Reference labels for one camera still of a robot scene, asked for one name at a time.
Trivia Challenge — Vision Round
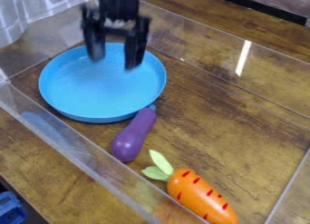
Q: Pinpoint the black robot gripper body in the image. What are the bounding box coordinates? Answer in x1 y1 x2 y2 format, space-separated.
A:
81 0 149 34

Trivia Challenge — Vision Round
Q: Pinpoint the clear acrylic enclosure wall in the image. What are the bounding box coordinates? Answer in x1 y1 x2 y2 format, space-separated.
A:
0 0 310 224

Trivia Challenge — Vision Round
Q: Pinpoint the orange toy carrot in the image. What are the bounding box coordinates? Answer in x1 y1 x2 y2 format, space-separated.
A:
141 150 239 224

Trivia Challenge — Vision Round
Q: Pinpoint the blue round tray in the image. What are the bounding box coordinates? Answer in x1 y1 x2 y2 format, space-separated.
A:
38 43 167 123

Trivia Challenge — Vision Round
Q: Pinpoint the white curtain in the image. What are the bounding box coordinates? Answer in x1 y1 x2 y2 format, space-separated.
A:
0 0 89 48

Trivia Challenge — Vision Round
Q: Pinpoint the purple toy eggplant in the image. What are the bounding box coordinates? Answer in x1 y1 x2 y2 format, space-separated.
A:
110 108 156 162

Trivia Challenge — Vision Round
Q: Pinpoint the blue plastic object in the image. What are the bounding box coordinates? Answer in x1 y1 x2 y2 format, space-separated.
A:
0 191 28 224

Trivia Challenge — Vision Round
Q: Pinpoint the dark wooden furniture edge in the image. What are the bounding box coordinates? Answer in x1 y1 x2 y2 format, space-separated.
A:
224 0 307 26

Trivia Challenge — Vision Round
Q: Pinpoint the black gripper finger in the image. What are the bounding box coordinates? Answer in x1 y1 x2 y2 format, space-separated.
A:
124 16 151 69
81 9 105 62

